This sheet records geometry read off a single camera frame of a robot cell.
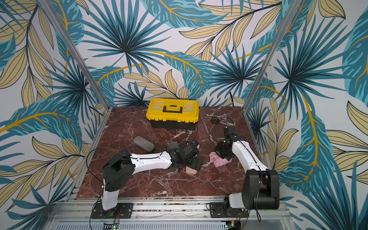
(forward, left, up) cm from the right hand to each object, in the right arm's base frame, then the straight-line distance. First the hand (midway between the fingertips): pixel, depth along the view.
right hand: (217, 152), depth 87 cm
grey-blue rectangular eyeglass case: (+8, +27, -4) cm, 29 cm away
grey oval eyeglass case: (+10, +46, -4) cm, 47 cm away
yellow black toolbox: (+25, +28, +8) cm, 38 cm away
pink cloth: (-4, +1, -2) cm, 5 cm away
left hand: (-5, +14, -3) cm, 15 cm away
